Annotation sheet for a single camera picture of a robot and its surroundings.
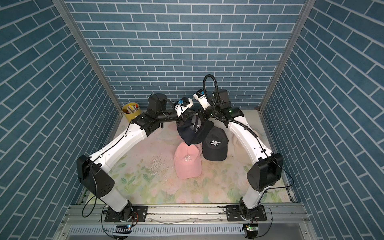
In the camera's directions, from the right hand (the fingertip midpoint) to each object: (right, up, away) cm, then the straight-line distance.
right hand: (198, 110), depth 78 cm
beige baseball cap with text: (+24, -20, +21) cm, 38 cm away
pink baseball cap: (-6, -29, +8) cm, 31 cm away
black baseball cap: (-7, -9, +1) cm, 11 cm away
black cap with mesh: (+11, -20, +17) cm, 28 cm away
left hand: (0, -2, -7) cm, 7 cm away
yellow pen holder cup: (-48, +2, +26) cm, 55 cm away
